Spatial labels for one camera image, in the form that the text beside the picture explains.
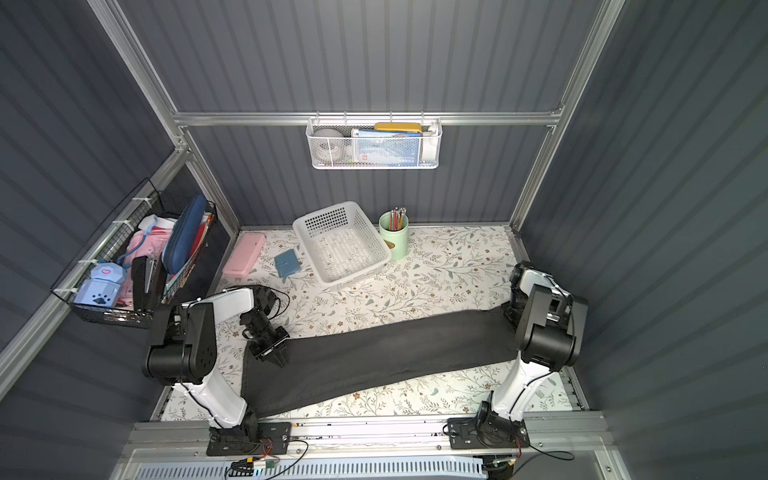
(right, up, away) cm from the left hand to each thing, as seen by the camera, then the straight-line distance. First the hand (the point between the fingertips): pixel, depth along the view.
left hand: (283, 362), depth 87 cm
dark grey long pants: (+14, 0, -1) cm, 14 cm away
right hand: (+73, +9, +5) cm, 74 cm away
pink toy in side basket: (-29, +34, -15) cm, 47 cm away
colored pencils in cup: (+33, +44, +15) cm, 57 cm away
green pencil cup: (+33, +37, +16) cm, 52 cm away
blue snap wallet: (-7, +28, +22) cm, 36 cm away
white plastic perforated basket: (+12, +36, +29) cm, 48 cm away
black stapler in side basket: (-23, +28, -21) cm, 42 cm away
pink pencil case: (-25, +32, +26) cm, 48 cm away
